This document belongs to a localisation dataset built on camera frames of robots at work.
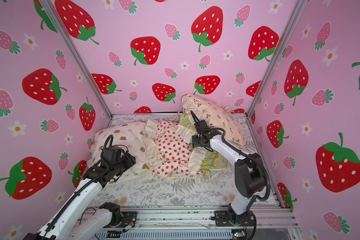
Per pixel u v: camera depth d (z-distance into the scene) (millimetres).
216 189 842
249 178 464
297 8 692
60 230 399
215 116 890
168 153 901
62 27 746
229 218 659
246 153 492
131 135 951
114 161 613
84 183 499
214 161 860
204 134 680
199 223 732
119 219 703
